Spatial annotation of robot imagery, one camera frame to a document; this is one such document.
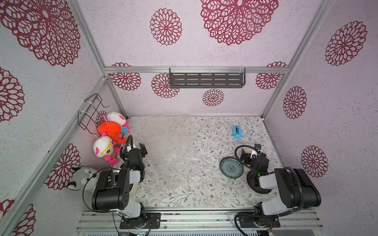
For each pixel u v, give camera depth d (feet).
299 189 1.40
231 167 3.02
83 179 2.25
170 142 3.39
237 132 3.54
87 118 2.50
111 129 3.01
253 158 2.59
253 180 2.35
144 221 2.21
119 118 3.10
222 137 3.59
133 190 2.56
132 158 2.30
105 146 2.60
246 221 2.36
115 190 1.52
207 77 3.07
